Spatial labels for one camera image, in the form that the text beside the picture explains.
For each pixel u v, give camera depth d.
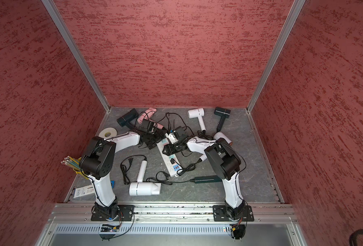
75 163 0.76
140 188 0.77
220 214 0.74
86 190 0.79
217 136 0.98
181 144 0.77
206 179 0.84
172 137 0.89
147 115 1.10
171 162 0.88
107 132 1.04
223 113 1.13
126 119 1.07
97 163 0.51
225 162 0.52
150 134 0.86
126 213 0.75
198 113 1.13
